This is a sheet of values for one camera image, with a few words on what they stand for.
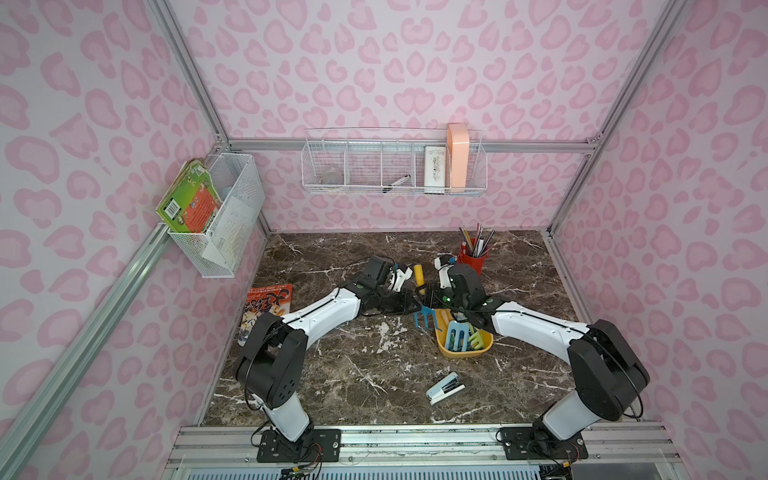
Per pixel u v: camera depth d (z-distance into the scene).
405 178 0.98
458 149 0.82
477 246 1.02
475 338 0.86
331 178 0.97
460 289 0.69
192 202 0.72
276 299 1.00
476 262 1.03
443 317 0.78
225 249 0.82
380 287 0.74
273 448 0.72
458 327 0.90
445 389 0.80
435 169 0.91
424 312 0.85
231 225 0.84
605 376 0.44
